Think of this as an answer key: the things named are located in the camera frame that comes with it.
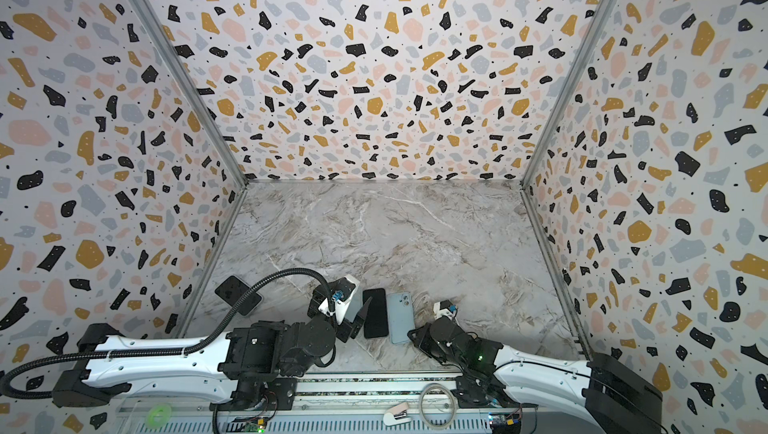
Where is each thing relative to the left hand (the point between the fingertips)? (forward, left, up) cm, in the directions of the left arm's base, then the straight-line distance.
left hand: (357, 289), depth 65 cm
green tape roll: (-19, +48, -24) cm, 57 cm away
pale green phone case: (+3, -9, -26) cm, 28 cm away
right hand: (-3, -9, -21) cm, 24 cm away
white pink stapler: (-21, -8, -23) cm, 32 cm away
